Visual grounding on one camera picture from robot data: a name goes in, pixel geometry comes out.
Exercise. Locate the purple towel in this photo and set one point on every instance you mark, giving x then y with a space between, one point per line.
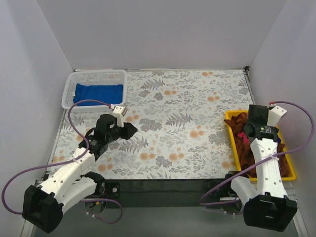
278 137

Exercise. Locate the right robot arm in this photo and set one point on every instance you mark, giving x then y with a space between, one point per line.
266 206

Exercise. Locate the white plastic basket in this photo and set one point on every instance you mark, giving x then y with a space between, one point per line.
93 77

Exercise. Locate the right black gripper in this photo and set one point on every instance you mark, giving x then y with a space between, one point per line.
258 116

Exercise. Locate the floral table mat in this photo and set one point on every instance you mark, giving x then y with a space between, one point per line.
181 130

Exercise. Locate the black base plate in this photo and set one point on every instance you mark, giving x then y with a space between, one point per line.
112 191
225 191

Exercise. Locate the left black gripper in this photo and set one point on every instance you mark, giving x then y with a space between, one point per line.
122 131

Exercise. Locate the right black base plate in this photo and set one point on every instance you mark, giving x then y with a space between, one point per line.
225 191

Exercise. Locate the pink towel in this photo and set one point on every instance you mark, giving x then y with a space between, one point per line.
243 137

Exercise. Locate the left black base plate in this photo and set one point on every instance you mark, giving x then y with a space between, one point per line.
112 191

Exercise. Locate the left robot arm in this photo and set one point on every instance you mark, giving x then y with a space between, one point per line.
44 205

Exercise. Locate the aluminium frame rail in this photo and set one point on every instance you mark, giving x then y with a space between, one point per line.
173 193

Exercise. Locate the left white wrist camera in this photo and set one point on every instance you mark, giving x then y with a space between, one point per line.
119 112

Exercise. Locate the blue towel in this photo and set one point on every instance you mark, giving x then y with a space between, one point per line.
109 94

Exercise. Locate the brown towel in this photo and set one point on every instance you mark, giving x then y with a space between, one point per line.
242 148

